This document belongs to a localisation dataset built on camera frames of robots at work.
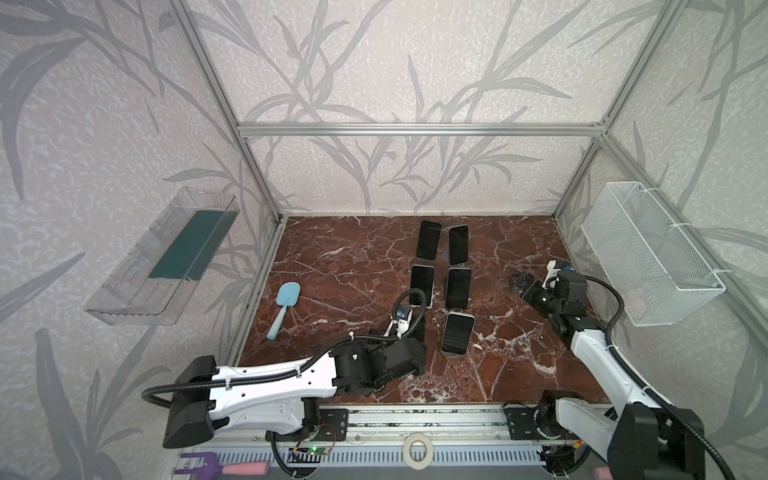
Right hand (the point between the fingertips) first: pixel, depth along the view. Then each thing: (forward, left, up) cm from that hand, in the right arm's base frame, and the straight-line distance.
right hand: (520, 273), depth 87 cm
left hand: (-19, +32, +1) cm, 37 cm away
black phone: (+14, +26, -1) cm, 30 cm away
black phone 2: (-15, +30, -4) cm, 34 cm away
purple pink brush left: (-45, +79, -12) cm, 92 cm away
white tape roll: (-44, +32, -12) cm, 56 cm away
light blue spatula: (0, +73, -13) cm, 74 cm away
